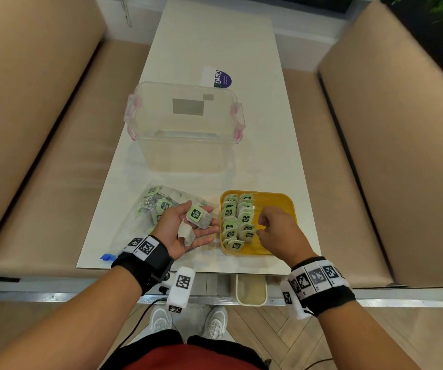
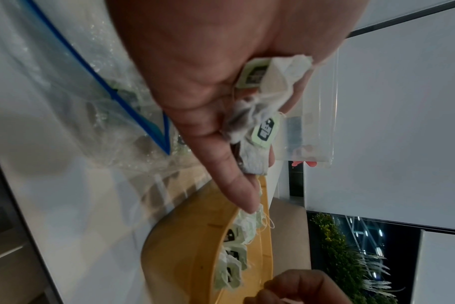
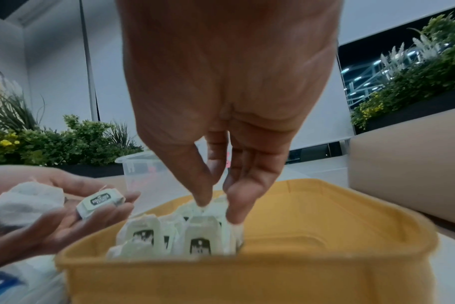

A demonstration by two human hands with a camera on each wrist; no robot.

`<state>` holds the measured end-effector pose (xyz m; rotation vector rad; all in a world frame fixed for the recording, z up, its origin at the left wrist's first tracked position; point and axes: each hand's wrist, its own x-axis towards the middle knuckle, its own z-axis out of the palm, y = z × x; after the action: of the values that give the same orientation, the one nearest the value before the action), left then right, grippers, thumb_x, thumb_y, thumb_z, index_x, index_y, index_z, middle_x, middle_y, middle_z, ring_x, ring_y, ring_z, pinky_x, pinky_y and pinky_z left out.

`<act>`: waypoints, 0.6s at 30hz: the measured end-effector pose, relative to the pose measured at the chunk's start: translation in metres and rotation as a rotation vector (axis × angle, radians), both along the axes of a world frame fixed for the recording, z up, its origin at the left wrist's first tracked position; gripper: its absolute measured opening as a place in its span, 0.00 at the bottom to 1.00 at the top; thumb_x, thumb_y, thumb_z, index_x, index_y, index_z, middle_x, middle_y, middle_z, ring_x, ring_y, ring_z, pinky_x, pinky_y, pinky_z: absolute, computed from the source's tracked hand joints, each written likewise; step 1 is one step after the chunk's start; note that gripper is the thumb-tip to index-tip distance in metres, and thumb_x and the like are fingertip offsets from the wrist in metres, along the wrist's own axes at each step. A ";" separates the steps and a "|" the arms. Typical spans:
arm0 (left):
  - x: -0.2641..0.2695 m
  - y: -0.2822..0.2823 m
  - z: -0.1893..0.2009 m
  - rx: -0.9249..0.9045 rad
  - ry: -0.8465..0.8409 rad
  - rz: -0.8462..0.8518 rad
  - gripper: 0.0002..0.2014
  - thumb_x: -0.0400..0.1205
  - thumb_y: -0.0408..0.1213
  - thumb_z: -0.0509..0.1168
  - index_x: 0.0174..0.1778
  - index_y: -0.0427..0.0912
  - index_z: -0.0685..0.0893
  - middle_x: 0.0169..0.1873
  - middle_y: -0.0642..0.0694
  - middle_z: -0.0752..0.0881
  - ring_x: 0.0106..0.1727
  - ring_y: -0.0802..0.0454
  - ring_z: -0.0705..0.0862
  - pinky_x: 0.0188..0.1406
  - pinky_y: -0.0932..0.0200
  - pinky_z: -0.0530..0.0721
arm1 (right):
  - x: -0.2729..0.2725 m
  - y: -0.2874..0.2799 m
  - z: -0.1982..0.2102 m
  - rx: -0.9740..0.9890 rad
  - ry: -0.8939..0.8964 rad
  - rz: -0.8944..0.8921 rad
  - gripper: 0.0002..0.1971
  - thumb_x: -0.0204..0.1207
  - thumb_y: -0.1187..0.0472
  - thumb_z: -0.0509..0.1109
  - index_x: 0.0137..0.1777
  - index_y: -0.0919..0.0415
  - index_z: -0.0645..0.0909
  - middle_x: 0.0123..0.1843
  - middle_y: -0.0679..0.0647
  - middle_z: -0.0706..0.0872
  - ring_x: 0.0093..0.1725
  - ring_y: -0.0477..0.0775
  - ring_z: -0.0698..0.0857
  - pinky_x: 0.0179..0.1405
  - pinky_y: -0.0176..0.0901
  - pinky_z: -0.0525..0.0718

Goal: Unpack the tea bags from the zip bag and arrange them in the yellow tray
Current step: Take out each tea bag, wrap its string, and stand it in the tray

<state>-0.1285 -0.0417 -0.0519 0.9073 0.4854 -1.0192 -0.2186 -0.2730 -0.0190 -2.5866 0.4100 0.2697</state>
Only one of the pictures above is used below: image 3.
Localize person's left hand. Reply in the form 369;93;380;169
0;164;143;271

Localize person's right hand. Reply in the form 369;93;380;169
114;0;345;225

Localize tea bags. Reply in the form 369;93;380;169
0;178;127;231
106;194;248;259

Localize clear zip bag with tea bags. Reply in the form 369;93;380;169
0;255;69;304

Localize yellow tray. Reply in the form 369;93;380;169
54;178;441;304

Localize black planter box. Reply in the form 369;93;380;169
58;162;126;179
356;86;455;133

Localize green hedge plant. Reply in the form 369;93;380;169
0;89;144;167
350;7;455;130

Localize white roller blind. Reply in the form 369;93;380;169
91;0;356;151

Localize dark glass window pane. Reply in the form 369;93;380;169
337;6;455;108

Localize clear storage box pink latches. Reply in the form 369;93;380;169
114;139;232;194

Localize beige bench seat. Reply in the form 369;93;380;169
347;105;455;228

